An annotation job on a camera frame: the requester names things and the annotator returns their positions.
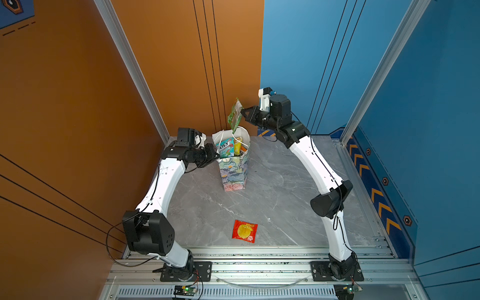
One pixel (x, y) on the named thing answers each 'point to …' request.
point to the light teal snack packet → (225, 149)
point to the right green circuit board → (346, 291)
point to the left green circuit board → (185, 290)
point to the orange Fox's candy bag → (243, 148)
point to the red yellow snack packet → (245, 231)
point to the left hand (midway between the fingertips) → (221, 152)
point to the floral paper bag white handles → (234, 170)
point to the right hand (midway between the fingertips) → (242, 110)
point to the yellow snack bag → (237, 145)
